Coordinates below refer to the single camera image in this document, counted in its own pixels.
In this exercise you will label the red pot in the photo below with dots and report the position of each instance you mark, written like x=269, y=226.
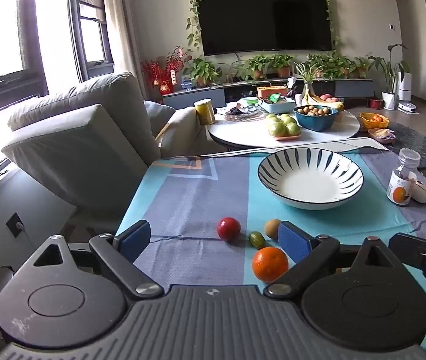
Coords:
x=376, y=104

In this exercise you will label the banana bunch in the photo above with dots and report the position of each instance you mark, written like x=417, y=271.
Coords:
x=312, y=100

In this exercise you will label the grey cushion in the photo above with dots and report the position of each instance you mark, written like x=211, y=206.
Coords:
x=156, y=114

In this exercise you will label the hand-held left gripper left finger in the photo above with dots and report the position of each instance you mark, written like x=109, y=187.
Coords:
x=134, y=239

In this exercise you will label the small green jujube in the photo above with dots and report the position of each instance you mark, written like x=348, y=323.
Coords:
x=256, y=239

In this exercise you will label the small white round device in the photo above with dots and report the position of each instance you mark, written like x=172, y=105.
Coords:
x=422, y=193

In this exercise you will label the red berry decoration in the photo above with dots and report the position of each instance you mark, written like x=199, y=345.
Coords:
x=160, y=69

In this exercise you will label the white air purifier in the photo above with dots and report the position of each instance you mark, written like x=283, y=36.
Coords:
x=404, y=86

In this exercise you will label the black wall socket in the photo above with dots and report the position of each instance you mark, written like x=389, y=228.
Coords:
x=16, y=225

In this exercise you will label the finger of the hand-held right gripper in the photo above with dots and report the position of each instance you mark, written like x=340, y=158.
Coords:
x=411, y=249

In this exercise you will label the white robot vacuum dock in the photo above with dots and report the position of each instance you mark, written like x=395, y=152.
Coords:
x=406, y=107

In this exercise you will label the glass dish of snacks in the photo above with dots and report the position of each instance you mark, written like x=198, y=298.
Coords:
x=241, y=111

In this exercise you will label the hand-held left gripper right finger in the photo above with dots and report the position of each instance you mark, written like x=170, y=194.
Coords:
x=295, y=245

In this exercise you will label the brown kiwi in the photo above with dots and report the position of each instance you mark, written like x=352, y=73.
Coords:
x=272, y=228

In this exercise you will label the beige cushion yellow stripe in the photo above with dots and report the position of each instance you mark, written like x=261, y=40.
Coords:
x=179, y=131

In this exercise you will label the grey television cabinet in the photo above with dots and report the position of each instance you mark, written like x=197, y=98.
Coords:
x=351, y=88

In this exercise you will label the striped white ceramic bowl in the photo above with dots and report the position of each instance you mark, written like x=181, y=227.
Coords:
x=310, y=191

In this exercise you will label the pile of small kiwis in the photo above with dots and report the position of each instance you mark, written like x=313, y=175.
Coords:
x=314, y=111

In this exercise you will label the dark blue bowl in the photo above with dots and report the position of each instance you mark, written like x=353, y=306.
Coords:
x=314, y=123

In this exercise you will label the narrow dark framed window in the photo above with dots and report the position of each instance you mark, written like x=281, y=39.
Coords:
x=89, y=26

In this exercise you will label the light blue plastic basket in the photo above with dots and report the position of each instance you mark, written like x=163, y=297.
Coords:
x=276, y=107

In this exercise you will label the pink dish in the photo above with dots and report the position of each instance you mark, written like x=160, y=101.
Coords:
x=381, y=137

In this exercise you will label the orange plastic basket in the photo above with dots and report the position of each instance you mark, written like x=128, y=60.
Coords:
x=374, y=124

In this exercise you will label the pile of tangerines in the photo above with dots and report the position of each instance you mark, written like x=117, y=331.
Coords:
x=376, y=118

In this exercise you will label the black wall television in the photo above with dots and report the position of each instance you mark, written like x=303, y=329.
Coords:
x=261, y=15

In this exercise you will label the green apple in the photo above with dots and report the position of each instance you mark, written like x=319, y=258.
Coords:
x=293, y=128
x=276, y=130
x=288, y=119
x=273, y=119

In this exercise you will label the blue patterned tablecloth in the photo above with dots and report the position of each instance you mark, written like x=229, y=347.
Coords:
x=183, y=210

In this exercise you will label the grey sofa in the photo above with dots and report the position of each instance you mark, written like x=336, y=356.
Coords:
x=85, y=146

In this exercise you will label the large orange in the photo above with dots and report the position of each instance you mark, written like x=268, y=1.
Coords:
x=269, y=264

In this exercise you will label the orange rectangular box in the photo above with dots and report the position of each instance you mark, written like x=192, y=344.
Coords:
x=271, y=92

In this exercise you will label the yellow tin can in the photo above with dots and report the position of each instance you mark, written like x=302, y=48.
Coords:
x=205, y=112

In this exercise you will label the round white coffee table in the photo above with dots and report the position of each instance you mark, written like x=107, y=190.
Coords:
x=243, y=133

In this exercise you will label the spider plant in vase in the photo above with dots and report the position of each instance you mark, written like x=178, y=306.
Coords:
x=305, y=77

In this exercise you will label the tall plant white pot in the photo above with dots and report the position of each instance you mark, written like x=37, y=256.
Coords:
x=389, y=97

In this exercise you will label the beige curtain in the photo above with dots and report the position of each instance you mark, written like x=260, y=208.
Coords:
x=123, y=26

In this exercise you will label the potted pothos plant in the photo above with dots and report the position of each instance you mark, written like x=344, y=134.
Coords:
x=201, y=69
x=329, y=63
x=282, y=63
x=258, y=65
x=363, y=66

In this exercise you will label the pink tray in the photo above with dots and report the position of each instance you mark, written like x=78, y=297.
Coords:
x=286, y=138

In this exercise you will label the pink peach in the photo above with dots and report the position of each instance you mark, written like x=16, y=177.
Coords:
x=327, y=97

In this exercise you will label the dark round stone table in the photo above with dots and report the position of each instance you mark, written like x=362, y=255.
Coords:
x=413, y=144

